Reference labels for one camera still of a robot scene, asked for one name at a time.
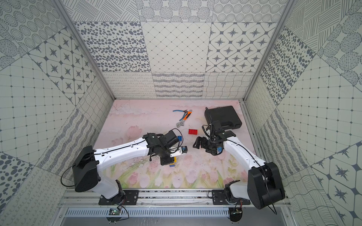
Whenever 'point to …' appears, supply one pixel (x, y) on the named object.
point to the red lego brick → (193, 132)
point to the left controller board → (113, 211)
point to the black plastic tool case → (226, 114)
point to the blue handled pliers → (180, 110)
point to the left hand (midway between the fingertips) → (175, 160)
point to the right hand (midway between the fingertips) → (200, 149)
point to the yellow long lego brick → (175, 159)
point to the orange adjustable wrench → (181, 123)
